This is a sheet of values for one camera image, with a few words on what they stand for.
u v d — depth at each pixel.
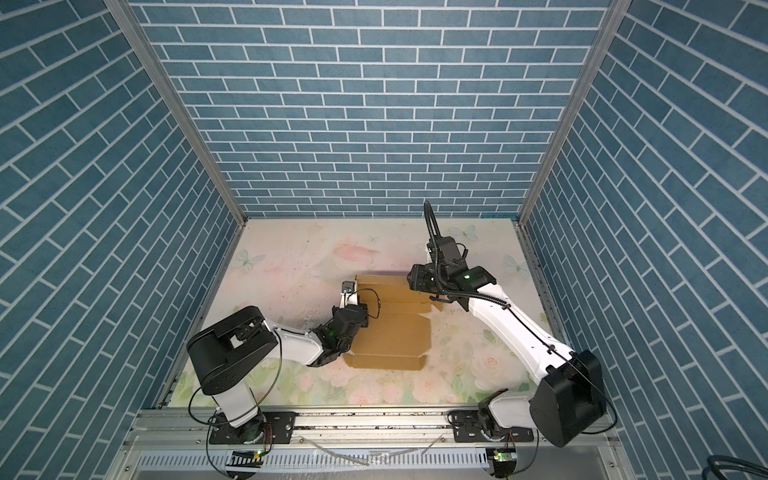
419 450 0.71
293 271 1.05
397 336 0.90
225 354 0.47
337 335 0.70
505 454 0.74
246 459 0.72
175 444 0.72
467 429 0.73
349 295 0.78
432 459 0.71
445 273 0.61
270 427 0.73
